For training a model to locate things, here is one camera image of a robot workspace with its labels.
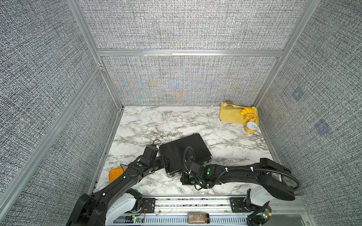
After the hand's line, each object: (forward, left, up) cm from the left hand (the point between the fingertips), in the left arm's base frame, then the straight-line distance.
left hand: (169, 162), depth 84 cm
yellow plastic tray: (+39, -51, -5) cm, 65 cm away
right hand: (-10, -4, 0) cm, 11 cm away
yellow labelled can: (+23, -58, 0) cm, 62 cm away
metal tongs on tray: (+50, -58, -5) cm, 77 cm away
